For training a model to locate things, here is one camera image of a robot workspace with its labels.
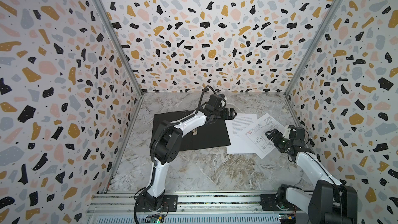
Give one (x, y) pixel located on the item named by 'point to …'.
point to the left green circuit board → (155, 219)
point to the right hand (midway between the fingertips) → (268, 132)
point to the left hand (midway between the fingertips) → (232, 111)
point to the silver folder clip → (195, 131)
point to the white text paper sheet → (235, 127)
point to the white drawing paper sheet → (254, 131)
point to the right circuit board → (285, 219)
